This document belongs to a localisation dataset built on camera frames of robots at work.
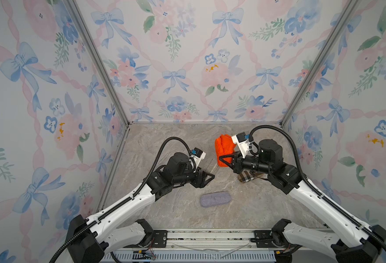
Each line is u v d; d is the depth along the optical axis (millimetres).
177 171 552
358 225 396
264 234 749
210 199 832
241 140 587
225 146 659
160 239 735
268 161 526
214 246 732
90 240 379
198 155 631
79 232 383
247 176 904
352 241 391
